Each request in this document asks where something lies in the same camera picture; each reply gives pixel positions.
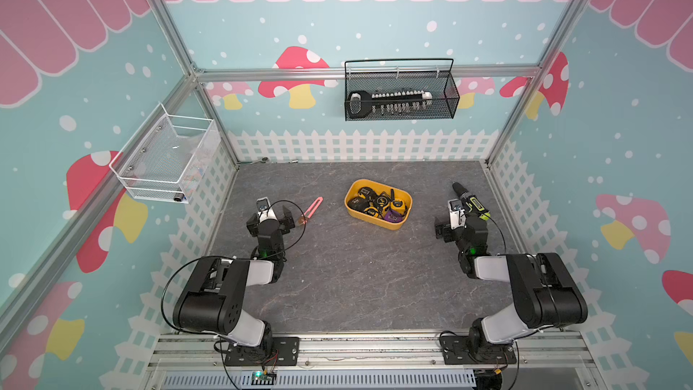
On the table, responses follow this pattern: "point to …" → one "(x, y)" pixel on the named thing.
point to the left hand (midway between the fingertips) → (273, 213)
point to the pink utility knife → (310, 210)
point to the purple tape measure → (393, 216)
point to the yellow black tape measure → (365, 195)
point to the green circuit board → (259, 378)
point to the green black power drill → (471, 201)
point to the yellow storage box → (378, 188)
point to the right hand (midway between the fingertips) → (451, 214)
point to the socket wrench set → (363, 103)
